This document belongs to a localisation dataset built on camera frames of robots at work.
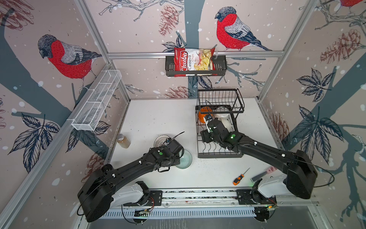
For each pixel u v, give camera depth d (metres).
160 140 0.90
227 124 0.92
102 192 0.39
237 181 0.78
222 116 1.01
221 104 1.13
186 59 0.87
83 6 0.71
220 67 0.95
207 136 0.74
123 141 0.87
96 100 0.78
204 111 1.02
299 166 0.43
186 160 0.85
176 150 0.64
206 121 0.74
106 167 0.73
